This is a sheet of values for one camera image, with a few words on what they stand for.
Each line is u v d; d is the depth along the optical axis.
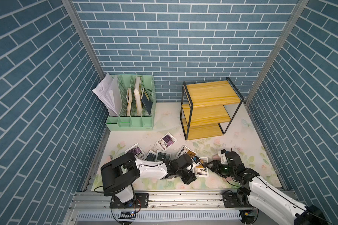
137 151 0.91
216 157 0.88
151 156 0.89
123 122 1.02
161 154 0.89
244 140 0.99
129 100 0.94
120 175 0.44
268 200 0.52
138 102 0.97
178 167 0.65
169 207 0.73
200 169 0.83
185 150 0.91
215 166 0.75
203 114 0.73
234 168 0.65
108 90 0.87
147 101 1.12
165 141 0.96
